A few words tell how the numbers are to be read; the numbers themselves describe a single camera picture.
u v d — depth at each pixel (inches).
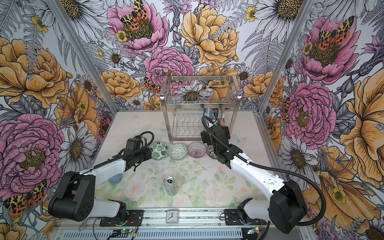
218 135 23.3
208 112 41.3
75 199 16.9
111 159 23.5
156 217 30.0
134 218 29.0
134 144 28.6
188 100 46.9
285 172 17.0
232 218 29.1
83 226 28.6
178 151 38.1
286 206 15.8
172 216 28.8
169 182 28.2
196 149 38.3
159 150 38.1
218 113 41.3
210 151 38.1
